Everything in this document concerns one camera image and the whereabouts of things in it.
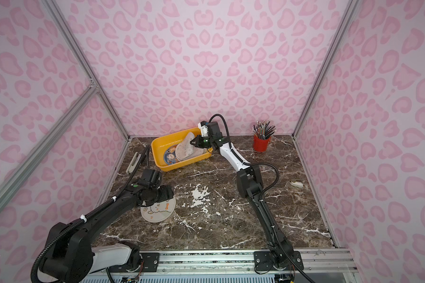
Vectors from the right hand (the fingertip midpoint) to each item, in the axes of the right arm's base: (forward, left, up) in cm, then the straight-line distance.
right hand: (192, 141), depth 100 cm
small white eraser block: (-20, -57, -13) cm, 62 cm away
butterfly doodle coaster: (-2, +5, -5) cm, 7 cm away
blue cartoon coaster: (-2, +15, -11) cm, 19 cm away
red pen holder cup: (+8, -41, -12) cm, 43 cm away
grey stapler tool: (-8, +36, -10) cm, 38 cm away
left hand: (-29, +10, -6) cm, 31 cm away
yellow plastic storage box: (+4, +22, -8) cm, 24 cm away
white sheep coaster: (-36, +15, -13) cm, 41 cm away
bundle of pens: (+7, -40, +2) cm, 41 cm away
